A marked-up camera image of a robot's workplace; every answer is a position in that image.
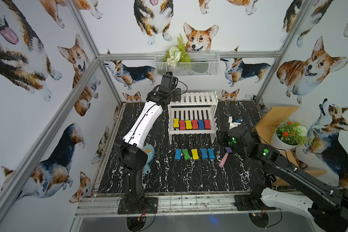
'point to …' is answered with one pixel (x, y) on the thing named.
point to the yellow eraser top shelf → (195, 153)
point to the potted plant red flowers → (289, 135)
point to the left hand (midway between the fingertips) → (173, 88)
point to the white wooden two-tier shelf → (197, 105)
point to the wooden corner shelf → (276, 116)
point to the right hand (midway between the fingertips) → (222, 128)
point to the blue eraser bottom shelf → (201, 125)
